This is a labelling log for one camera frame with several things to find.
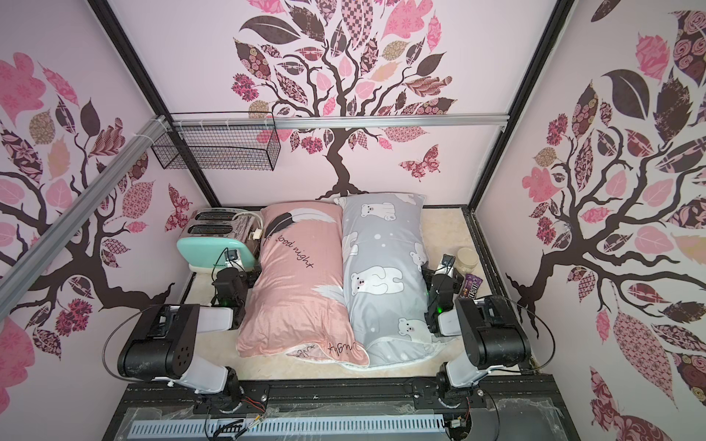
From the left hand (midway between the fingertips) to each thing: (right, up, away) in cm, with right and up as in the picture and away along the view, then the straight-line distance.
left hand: (246, 267), depth 94 cm
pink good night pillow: (+22, -9, -17) cm, 29 cm away
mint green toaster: (-9, +10, -5) cm, 14 cm away
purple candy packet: (+79, -7, 0) cm, 79 cm away
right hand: (+68, +2, -2) cm, 68 cm away
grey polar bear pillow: (+48, -1, -13) cm, 49 cm away
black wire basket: (-6, +45, +1) cm, 45 cm away
